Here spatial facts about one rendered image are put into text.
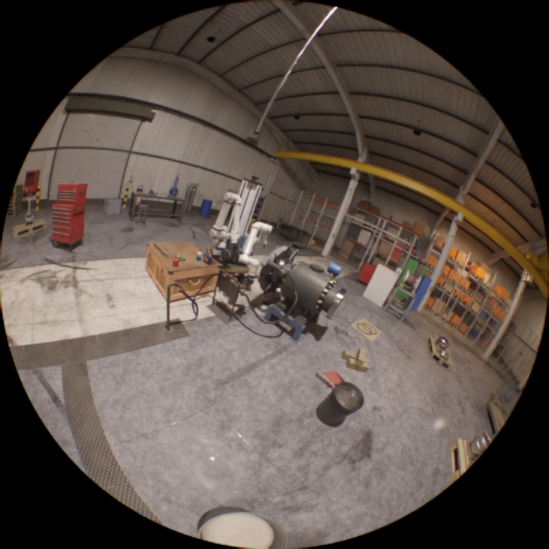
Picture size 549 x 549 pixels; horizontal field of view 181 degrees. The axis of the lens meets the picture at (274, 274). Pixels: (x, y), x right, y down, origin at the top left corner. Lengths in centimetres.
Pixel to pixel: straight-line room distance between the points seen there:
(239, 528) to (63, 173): 1056
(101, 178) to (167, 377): 900
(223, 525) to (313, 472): 83
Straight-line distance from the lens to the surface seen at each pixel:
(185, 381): 163
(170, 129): 1015
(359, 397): 176
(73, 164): 1001
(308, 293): 216
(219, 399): 158
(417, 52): 759
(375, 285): 579
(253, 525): 118
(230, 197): 249
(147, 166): 970
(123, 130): 986
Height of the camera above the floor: 143
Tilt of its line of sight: 20 degrees down
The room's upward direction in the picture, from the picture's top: 21 degrees clockwise
